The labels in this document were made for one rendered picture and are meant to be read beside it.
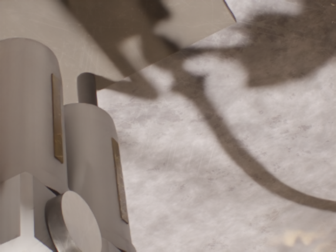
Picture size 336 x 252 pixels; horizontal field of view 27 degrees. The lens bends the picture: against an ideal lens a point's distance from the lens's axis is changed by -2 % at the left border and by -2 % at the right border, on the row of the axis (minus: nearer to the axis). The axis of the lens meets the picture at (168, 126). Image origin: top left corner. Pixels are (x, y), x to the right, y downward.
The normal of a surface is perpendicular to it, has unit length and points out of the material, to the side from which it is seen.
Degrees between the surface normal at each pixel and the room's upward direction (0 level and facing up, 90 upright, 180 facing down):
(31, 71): 90
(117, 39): 0
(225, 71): 0
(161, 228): 0
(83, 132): 90
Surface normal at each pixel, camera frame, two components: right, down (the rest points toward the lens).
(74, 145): 0.00, -0.69
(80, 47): 0.14, 0.72
